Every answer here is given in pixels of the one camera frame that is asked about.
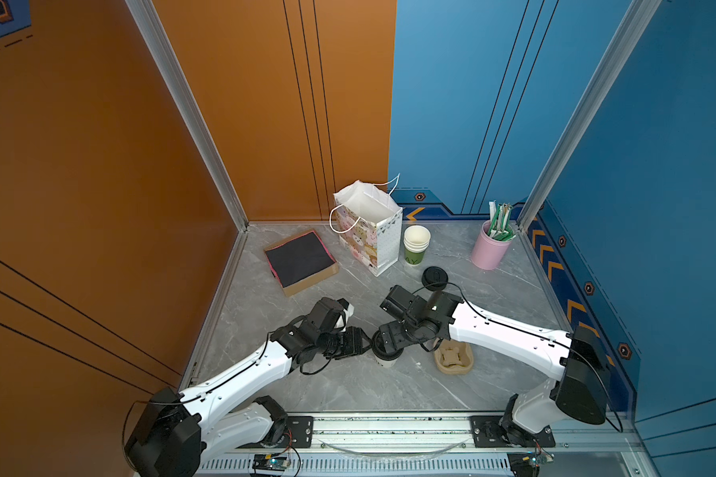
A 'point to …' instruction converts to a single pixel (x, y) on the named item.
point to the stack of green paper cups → (416, 239)
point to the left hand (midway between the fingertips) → (370, 342)
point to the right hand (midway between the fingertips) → (399, 337)
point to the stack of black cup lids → (435, 278)
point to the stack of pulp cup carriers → (453, 357)
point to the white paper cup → (386, 364)
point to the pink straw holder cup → (488, 252)
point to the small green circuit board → (270, 462)
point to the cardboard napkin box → (312, 279)
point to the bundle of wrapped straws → (499, 218)
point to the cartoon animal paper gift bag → (369, 221)
